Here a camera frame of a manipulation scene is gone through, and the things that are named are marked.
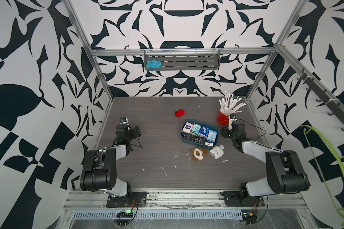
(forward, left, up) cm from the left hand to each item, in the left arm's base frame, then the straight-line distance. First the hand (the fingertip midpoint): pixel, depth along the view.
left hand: (128, 126), depth 95 cm
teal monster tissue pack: (-3, -44, -1) cm, 45 cm away
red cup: (+4, -63, 0) cm, 63 cm away
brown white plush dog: (-19, -44, -4) cm, 48 cm away
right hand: (-2, -65, +1) cm, 65 cm away
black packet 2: (-11, -46, 0) cm, 47 cm away
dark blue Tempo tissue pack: (-5, -49, -1) cm, 50 cm away
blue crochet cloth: (+28, -18, +27) cm, 43 cm away
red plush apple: (+14, -35, -5) cm, 38 cm away
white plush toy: (-19, -55, -3) cm, 59 cm away
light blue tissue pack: (-10, -53, -2) cm, 54 cm away
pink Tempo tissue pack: (-2, -39, -2) cm, 39 cm away
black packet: (-8, -39, -2) cm, 40 cm away
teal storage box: (-2, -55, -1) cm, 55 cm away
